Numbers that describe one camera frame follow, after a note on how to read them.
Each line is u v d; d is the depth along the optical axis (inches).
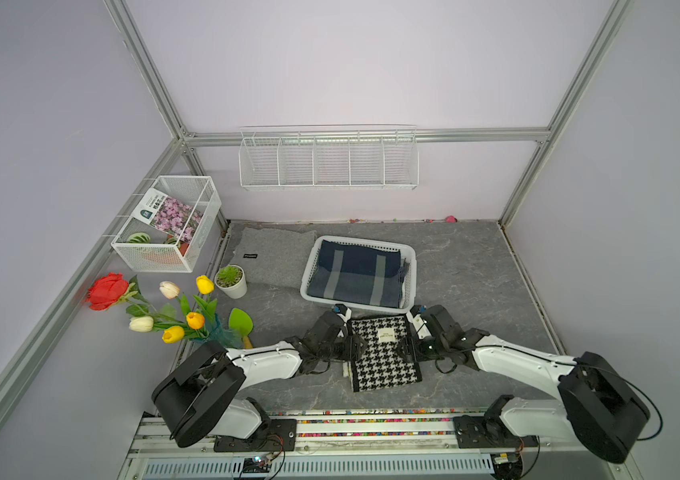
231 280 37.0
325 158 39.0
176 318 27.1
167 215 29.2
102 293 23.0
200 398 16.8
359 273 37.7
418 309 32.0
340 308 31.8
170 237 29.5
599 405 16.4
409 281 36.6
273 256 42.1
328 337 27.3
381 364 31.8
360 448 28.6
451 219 48.8
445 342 26.3
